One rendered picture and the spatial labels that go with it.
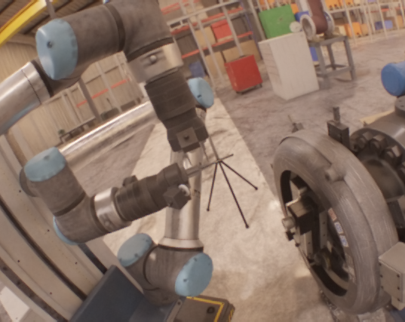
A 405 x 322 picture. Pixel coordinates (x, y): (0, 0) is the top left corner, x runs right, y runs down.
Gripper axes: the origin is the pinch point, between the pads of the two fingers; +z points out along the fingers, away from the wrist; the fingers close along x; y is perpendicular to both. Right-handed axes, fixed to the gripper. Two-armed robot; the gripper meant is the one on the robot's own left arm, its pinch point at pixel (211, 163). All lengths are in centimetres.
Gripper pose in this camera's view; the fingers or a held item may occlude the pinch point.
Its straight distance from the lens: 49.9
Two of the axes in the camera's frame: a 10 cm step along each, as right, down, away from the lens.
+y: 1.4, 3.8, -9.1
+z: 9.2, -3.9, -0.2
